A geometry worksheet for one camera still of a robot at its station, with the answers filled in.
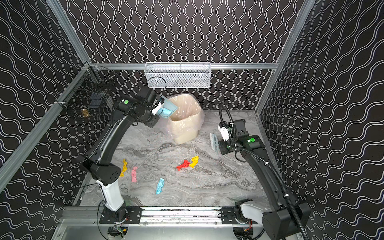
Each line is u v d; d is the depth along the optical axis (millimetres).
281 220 367
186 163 924
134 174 878
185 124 812
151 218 748
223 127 676
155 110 664
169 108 810
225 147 673
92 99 928
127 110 487
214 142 848
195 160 934
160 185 834
